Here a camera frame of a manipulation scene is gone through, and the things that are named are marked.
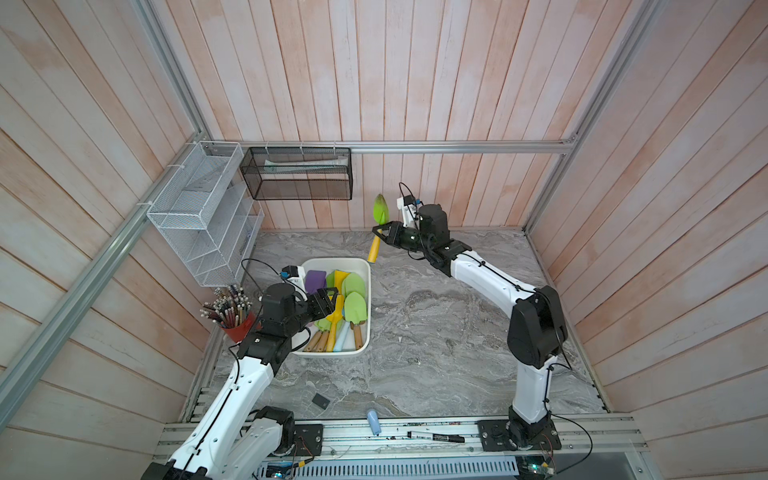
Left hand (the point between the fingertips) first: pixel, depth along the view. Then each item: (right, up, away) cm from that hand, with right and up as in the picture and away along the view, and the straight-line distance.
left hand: (330, 297), depth 79 cm
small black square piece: (-3, -29, +1) cm, 29 cm away
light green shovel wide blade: (+6, -5, +14) cm, 16 cm away
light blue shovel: (+2, -13, +9) cm, 16 cm away
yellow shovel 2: (-1, -9, +14) cm, 17 cm away
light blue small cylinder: (+12, -31, -4) cm, 34 cm away
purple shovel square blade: (-9, +3, +26) cm, 27 cm away
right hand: (+11, +18, +5) cm, 22 cm away
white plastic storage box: (+7, -14, +9) cm, 18 cm away
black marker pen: (+33, -35, -5) cm, 48 cm away
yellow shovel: (-1, +3, +22) cm, 22 cm away
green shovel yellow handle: (+14, +22, +4) cm, 27 cm away
